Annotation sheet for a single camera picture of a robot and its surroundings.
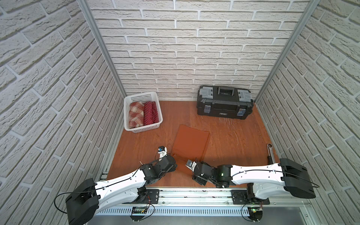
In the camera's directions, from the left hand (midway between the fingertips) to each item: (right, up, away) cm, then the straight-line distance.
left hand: (175, 160), depth 83 cm
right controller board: (+42, -22, -14) cm, 49 cm away
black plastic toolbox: (+34, +37, +14) cm, 52 cm away
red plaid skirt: (-30, +28, +17) cm, 44 cm away
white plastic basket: (-29, +43, +30) cm, 60 cm away
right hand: (+13, -4, -4) cm, 14 cm away
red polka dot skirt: (-21, +29, +22) cm, 42 cm away
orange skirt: (+9, +8, +9) cm, 15 cm away
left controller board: (-19, -23, -11) cm, 32 cm away
